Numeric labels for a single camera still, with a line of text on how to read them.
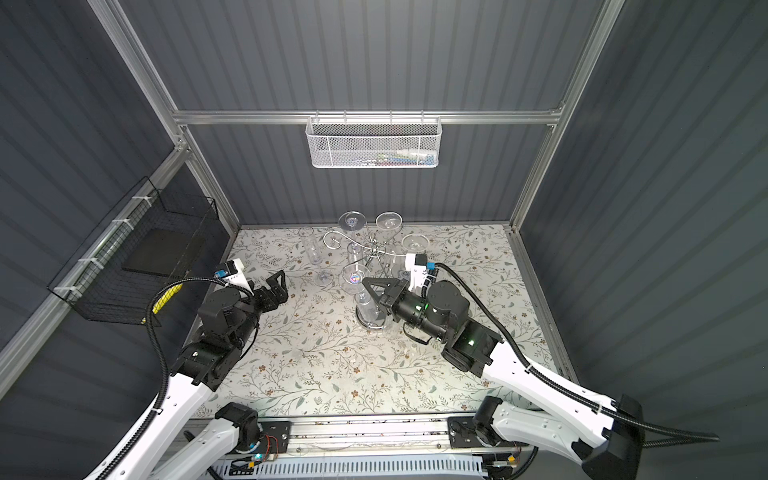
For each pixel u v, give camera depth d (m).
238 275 0.63
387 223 0.79
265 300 0.65
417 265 0.61
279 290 0.67
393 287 0.60
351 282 0.63
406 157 0.92
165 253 0.74
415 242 0.74
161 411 0.45
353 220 0.74
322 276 1.05
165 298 0.34
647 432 0.39
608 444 0.39
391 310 0.56
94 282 0.63
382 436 0.75
